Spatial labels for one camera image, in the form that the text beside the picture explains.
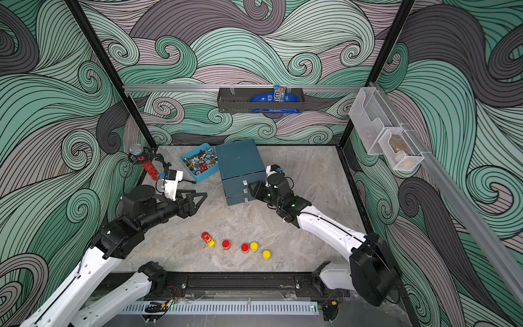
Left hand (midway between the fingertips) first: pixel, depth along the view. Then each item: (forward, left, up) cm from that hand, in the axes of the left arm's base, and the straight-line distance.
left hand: (200, 191), depth 66 cm
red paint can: (-8, -6, -28) cm, 30 cm away
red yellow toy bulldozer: (-6, +1, -28) cm, 29 cm away
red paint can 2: (-10, -14, -27) cm, 32 cm away
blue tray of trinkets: (+38, +13, -30) cm, 51 cm away
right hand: (+10, -17, -11) cm, 22 cm away
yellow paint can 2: (-12, -23, -28) cm, 38 cm away
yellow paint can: (-9, -18, -27) cm, 33 cm away
